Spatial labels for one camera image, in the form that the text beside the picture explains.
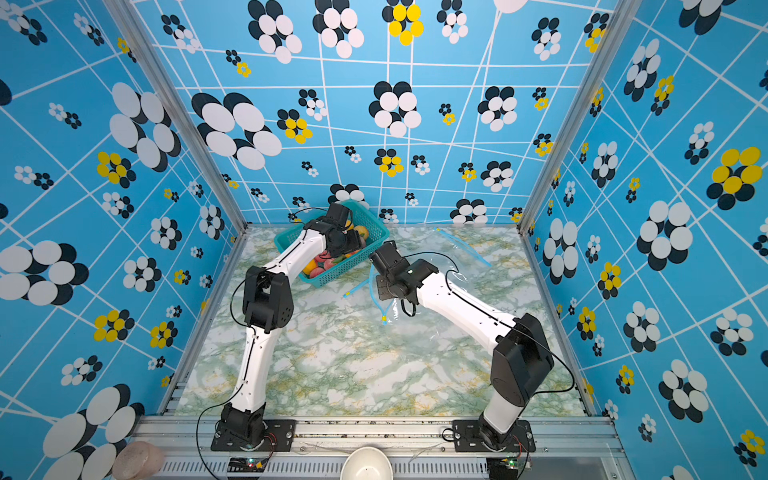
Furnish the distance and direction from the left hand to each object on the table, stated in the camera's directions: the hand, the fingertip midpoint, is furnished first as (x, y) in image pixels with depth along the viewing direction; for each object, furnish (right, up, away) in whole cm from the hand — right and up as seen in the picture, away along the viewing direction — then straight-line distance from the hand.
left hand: (360, 243), depth 105 cm
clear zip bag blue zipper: (+10, -19, -24) cm, 32 cm away
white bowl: (+5, -52, -36) cm, 64 cm away
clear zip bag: (+42, +1, +11) cm, 43 cm away
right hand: (+12, -12, -20) cm, 26 cm away
